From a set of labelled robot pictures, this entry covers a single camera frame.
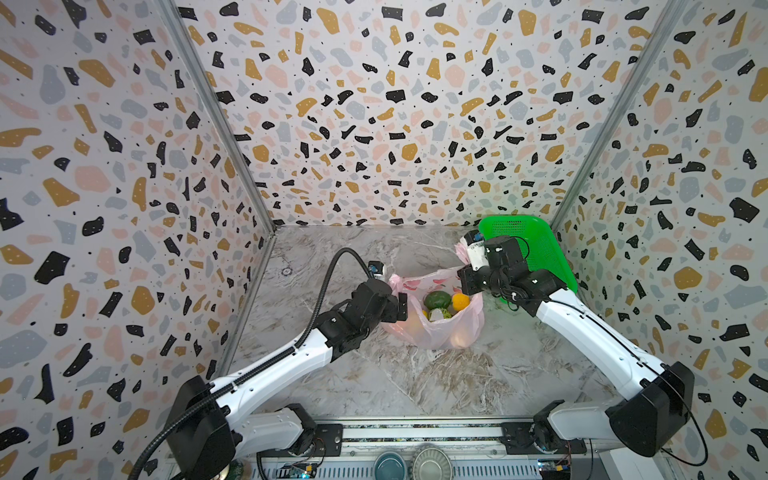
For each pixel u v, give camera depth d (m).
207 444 0.38
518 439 0.74
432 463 0.71
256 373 0.44
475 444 0.74
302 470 0.70
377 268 0.68
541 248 1.07
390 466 0.70
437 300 0.94
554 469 0.72
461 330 0.84
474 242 0.69
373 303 0.57
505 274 0.58
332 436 0.74
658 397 0.39
